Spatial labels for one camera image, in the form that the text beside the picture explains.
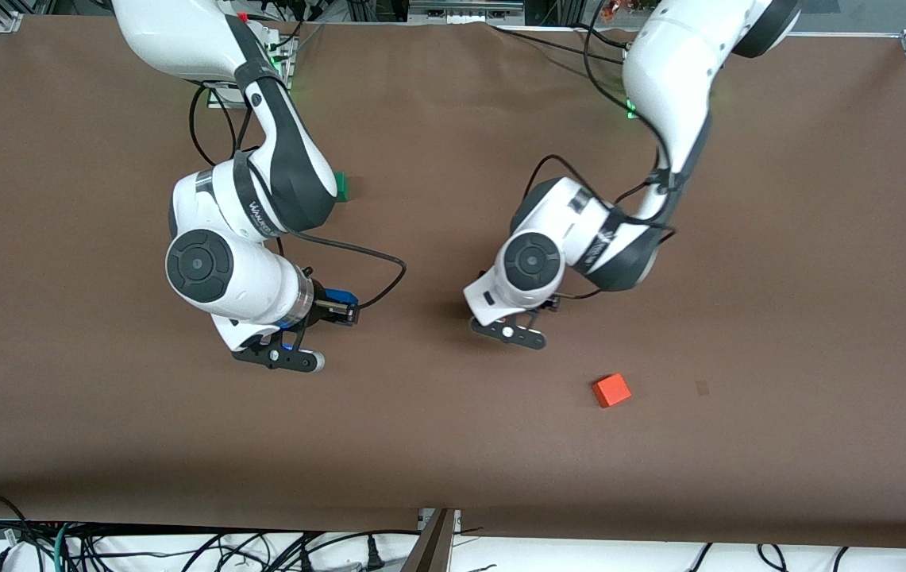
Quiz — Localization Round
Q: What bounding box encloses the orange cube block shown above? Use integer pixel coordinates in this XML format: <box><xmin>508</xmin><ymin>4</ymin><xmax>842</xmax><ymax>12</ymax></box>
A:
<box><xmin>592</xmin><ymin>373</ymin><xmax>633</xmax><ymax>409</ymax></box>

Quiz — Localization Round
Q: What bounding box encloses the brown table cover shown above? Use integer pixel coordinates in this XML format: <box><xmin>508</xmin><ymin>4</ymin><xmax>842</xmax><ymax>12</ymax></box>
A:
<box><xmin>0</xmin><ymin>17</ymin><xmax>906</xmax><ymax>549</ymax></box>

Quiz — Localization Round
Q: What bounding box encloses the grey brown support beam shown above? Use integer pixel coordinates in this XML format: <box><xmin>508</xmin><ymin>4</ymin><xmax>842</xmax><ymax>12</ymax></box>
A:
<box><xmin>401</xmin><ymin>510</ymin><xmax>456</xmax><ymax>572</ymax></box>

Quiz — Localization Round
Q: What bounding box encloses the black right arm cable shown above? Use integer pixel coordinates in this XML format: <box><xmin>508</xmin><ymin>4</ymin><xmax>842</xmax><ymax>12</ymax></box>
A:
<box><xmin>189</xmin><ymin>79</ymin><xmax>408</xmax><ymax>311</ymax></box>

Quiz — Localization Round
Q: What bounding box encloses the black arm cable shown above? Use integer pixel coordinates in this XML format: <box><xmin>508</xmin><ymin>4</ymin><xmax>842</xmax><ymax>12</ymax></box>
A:
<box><xmin>528</xmin><ymin>0</ymin><xmax>680</xmax><ymax>303</ymax></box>
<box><xmin>189</xmin><ymin>79</ymin><xmax>408</xmax><ymax>311</ymax></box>

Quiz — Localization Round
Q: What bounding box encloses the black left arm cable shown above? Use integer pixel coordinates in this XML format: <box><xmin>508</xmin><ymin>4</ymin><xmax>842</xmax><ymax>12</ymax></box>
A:
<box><xmin>528</xmin><ymin>0</ymin><xmax>680</xmax><ymax>303</ymax></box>

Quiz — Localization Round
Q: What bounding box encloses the silver metal clamp bracket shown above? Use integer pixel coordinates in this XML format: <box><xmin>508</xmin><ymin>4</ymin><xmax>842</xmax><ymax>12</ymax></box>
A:
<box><xmin>418</xmin><ymin>508</ymin><xmax>462</xmax><ymax>533</ymax></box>

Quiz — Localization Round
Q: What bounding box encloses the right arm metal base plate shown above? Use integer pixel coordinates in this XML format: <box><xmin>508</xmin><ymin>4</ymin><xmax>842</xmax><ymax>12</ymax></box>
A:
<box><xmin>206</xmin><ymin>24</ymin><xmax>296</xmax><ymax>110</ymax></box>

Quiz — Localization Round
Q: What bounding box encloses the black cable on cover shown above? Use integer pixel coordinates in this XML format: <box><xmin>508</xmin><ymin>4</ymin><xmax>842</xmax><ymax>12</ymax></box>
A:
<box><xmin>487</xmin><ymin>22</ymin><xmax>630</xmax><ymax>66</ymax></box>

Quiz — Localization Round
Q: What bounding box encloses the aluminium frame rail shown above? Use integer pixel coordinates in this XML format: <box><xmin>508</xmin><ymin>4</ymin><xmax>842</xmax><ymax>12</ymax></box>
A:
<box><xmin>407</xmin><ymin>0</ymin><xmax>526</xmax><ymax>25</ymax></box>

